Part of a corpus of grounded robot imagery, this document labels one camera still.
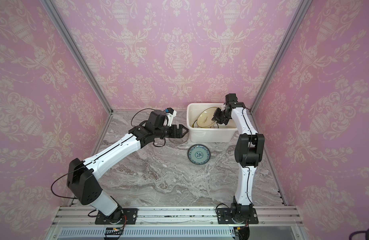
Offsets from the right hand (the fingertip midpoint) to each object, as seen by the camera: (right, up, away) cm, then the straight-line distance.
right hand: (214, 118), depth 97 cm
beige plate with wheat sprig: (-5, 0, +6) cm, 8 cm away
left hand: (-19, -8, -19) cm, 28 cm away
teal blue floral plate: (-10, -23, 0) cm, 25 cm away
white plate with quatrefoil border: (-14, -1, +13) cm, 19 cm away
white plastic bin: (+8, -10, -4) cm, 13 cm away
